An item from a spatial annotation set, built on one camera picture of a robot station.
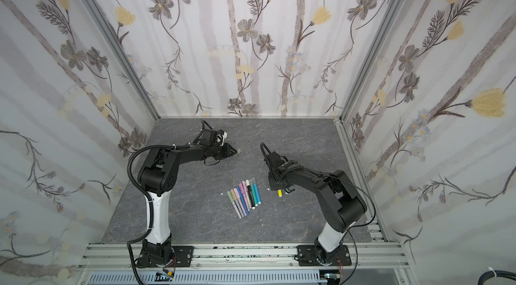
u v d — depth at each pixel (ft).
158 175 1.88
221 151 3.06
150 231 2.02
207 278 2.30
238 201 2.89
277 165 2.42
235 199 2.89
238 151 3.42
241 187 2.99
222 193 2.97
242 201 2.89
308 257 2.40
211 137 2.83
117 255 2.46
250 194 2.92
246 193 2.96
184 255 2.42
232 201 2.89
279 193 2.91
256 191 2.97
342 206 1.53
